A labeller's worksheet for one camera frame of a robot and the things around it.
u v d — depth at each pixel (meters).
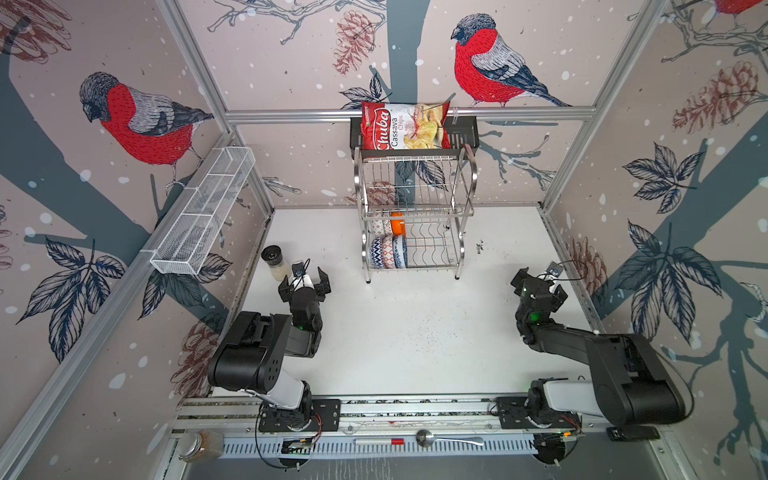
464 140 0.95
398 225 0.98
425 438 0.68
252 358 0.44
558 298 0.79
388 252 0.90
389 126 0.88
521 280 0.85
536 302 0.69
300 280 0.78
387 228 0.98
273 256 0.92
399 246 0.90
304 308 0.68
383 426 0.73
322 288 0.85
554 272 0.74
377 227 0.98
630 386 0.43
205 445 0.73
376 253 0.91
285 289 0.80
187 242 0.71
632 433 0.68
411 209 1.32
